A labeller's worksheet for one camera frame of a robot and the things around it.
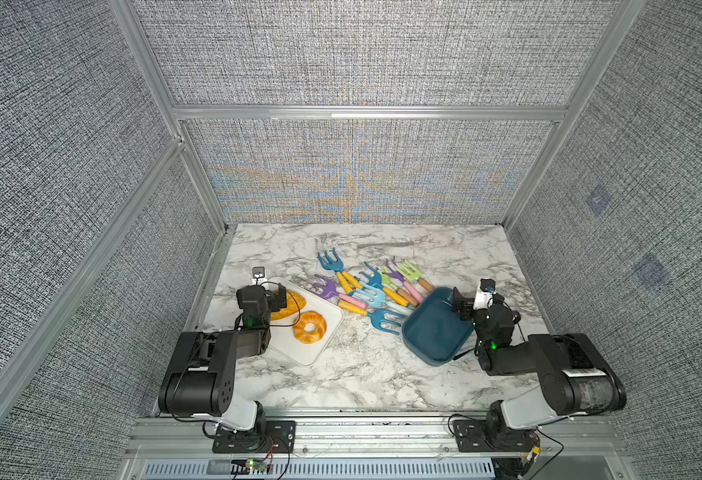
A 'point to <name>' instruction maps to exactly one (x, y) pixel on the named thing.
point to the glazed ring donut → (304, 336)
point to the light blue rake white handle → (380, 300)
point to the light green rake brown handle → (413, 274)
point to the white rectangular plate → (283, 343)
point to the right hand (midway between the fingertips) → (474, 281)
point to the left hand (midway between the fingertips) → (268, 282)
